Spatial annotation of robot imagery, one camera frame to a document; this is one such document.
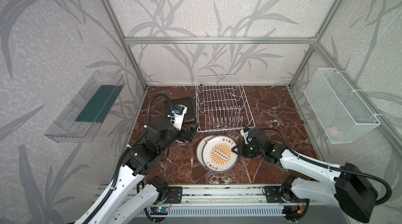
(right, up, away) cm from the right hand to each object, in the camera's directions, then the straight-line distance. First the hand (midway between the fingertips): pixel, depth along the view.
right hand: (231, 145), depth 81 cm
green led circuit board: (-33, -27, -10) cm, 44 cm away
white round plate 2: (-17, -6, +2) cm, 18 cm away
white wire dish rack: (-3, +21, +27) cm, 34 cm away
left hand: (-19, +17, -14) cm, 29 cm away
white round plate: (-7, -5, 0) cm, 9 cm away
